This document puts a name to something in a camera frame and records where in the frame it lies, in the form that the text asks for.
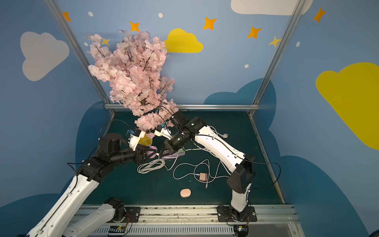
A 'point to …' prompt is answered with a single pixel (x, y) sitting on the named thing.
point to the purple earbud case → (149, 152)
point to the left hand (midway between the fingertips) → (154, 148)
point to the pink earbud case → (185, 193)
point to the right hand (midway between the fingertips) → (163, 154)
